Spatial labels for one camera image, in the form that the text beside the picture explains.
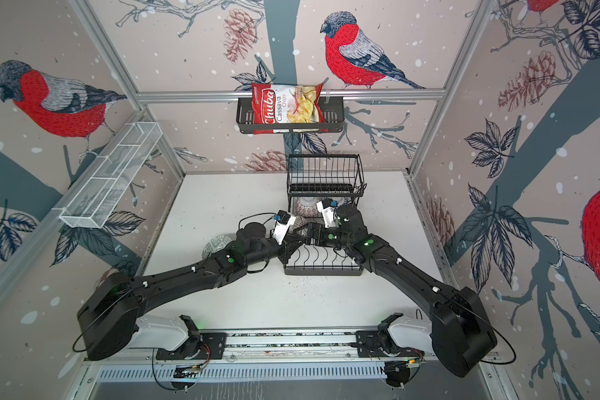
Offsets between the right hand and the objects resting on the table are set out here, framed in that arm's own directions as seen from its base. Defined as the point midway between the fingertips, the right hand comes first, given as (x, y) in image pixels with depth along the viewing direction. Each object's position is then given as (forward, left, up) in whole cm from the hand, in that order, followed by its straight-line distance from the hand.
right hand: (301, 233), depth 78 cm
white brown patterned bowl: (-1, +1, +6) cm, 6 cm away
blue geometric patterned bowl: (+20, -1, -13) cm, 24 cm away
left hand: (-2, -2, +1) cm, 4 cm away
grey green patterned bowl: (+2, +33, -13) cm, 35 cm away
